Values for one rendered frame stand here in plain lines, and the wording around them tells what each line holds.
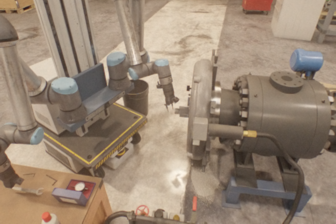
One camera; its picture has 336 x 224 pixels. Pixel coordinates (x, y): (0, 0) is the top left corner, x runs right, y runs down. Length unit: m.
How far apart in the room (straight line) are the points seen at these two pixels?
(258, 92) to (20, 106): 1.35
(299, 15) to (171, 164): 4.10
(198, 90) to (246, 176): 0.78
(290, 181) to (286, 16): 3.88
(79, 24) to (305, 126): 1.64
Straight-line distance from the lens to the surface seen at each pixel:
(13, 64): 1.19
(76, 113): 1.60
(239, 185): 1.75
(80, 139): 2.00
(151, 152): 2.20
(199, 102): 1.36
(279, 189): 1.84
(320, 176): 2.43
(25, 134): 1.32
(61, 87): 1.51
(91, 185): 1.49
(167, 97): 1.51
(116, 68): 1.76
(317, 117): 1.63
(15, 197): 1.64
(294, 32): 5.37
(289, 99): 1.58
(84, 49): 1.80
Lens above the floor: 1.67
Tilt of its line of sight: 36 degrees down
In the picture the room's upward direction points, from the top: straight up
